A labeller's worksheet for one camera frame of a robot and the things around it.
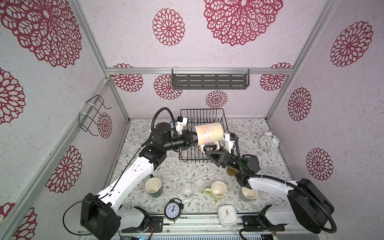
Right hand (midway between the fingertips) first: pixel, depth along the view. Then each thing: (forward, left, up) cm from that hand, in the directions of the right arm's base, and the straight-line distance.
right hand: (205, 152), depth 60 cm
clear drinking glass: (-3, +8, -34) cm, 35 cm away
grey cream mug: (-5, -25, -35) cm, 43 cm away
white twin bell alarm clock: (+28, -43, -28) cm, 58 cm away
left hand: (+8, +1, -1) cm, 8 cm away
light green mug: (-4, -8, -34) cm, 35 cm away
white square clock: (-16, -12, -33) cm, 38 cm away
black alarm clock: (-14, +15, -32) cm, 38 cm away
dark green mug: (-3, +28, -31) cm, 42 cm away
